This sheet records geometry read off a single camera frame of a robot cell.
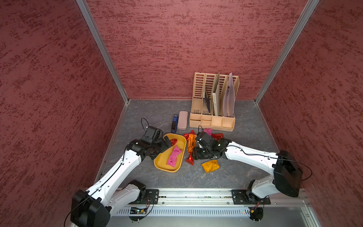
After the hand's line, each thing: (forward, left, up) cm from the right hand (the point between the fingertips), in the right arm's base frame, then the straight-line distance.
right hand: (195, 158), depth 81 cm
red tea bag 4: (+17, -16, -4) cm, 24 cm away
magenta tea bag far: (+22, -11, -5) cm, 25 cm away
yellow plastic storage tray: (0, +22, -6) cm, 23 cm away
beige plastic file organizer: (+29, -5, +2) cm, 29 cm away
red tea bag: (+13, +14, -4) cm, 19 cm away
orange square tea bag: (-3, -9, -5) cm, 11 cm away
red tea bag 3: (0, +3, -3) cm, 4 cm away
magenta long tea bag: (+1, +14, -3) cm, 14 cm away
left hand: (+3, +17, +5) cm, 18 cm away
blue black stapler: (+29, +14, -5) cm, 32 cm away
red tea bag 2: (+18, +5, -5) cm, 20 cm away
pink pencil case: (+31, +8, -4) cm, 32 cm away
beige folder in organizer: (+32, -14, +19) cm, 40 cm away
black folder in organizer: (+46, -12, +1) cm, 48 cm away
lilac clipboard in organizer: (+51, -32, -2) cm, 60 cm away
